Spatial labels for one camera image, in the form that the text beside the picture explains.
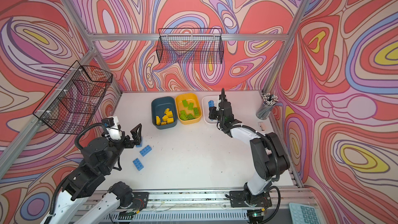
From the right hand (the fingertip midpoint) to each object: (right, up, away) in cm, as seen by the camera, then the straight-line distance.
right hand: (211, 111), depth 93 cm
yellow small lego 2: (-30, 0, +12) cm, 32 cm away
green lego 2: (-10, 0, +12) cm, 15 cm away
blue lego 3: (-41, -29, -11) cm, 51 cm away
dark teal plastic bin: (-32, -1, +12) cm, 34 cm away
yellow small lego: (-31, -8, +7) cm, 33 cm away
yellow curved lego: (-34, -6, +6) cm, 35 cm away
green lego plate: (-18, -3, +9) cm, 21 cm away
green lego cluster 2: (-13, -4, +9) cm, 16 cm away
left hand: (-36, -5, -28) cm, 46 cm away
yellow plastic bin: (-14, +9, +19) cm, 25 cm away
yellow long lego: (-28, -3, +11) cm, 30 cm away
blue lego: (-39, -23, -5) cm, 45 cm away
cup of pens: (+34, +2, +2) cm, 35 cm away
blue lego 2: (0, +4, -2) cm, 5 cm away
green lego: (-18, +5, +19) cm, 26 cm away
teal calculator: (+40, -46, -24) cm, 65 cm away
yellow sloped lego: (-27, -6, +8) cm, 29 cm away
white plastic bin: (-3, +7, +16) cm, 18 cm away
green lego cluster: (-13, +3, +16) cm, 21 cm away
